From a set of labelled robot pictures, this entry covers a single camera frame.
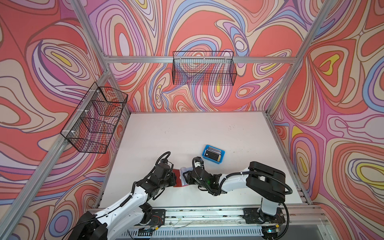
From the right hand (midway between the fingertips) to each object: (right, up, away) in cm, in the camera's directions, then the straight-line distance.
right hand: (186, 178), depth 86 cm
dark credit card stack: (+16, +13, +7) cm, 22 cm away
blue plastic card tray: (+23, +13, +6) cm, 27 cm away
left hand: (-4, +1, -2) cm, 5 cm away
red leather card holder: (-4, -2, -3) cm, 6 cm away
